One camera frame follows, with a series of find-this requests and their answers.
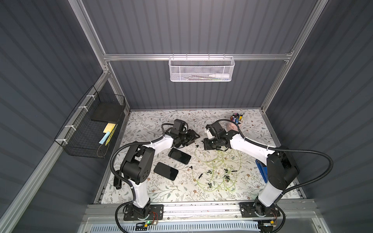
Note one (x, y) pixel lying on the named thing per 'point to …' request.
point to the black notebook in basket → (107, 111)
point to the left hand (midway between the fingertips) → (200, 139)
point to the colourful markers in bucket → (237, 118)
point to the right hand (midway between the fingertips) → (205, 145)
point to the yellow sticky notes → (109, 127)
